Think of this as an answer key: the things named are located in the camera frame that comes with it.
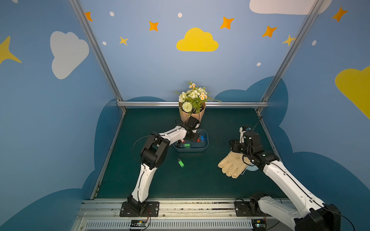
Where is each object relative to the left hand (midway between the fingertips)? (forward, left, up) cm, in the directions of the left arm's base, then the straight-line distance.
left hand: (194, 135), depth 102 cm
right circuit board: (-52, -33, -5) cm, 62 cm away
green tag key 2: (-7, +5, -2) cm, 9 cm away
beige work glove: (-21, -25, -2) cm, 33 cm away
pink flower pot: (+8, +7, +11) cm, 16 cm away
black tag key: (-5, +11, -3) cm, 13 cm away
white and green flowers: (+9, +2, +25) cm, 27 cm away
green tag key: (-21, +9, -2) cm, 23 cm away
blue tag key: (-1, -6, -2) cm, 6 cm away
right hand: (-13, -23, +14) cm, 30 cm away
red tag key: (-4, -3, -2) cm, 5 cm away
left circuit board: (-53, +29, -3) cm, 61 cm away
